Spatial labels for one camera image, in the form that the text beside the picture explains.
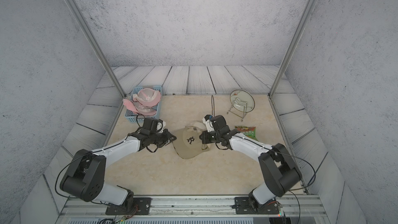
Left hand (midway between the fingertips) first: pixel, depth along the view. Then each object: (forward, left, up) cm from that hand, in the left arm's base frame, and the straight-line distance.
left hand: (178, 138), depth 88 cm
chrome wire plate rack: (+24, -39, -4) cm, 46 cm away
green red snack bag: (+5, -42, -3) cm, 43 cm away
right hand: (-1, -13, +2) cm, 13 cm away
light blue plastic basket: (+17, +30, -3) cm, 35 cm away
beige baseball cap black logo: (-1, -5, -4) cm, 6 cm away
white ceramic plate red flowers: (+24, -40, +4) cm, 47 cm away
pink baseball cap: (+30, +26, -1) cm, 39 cm away
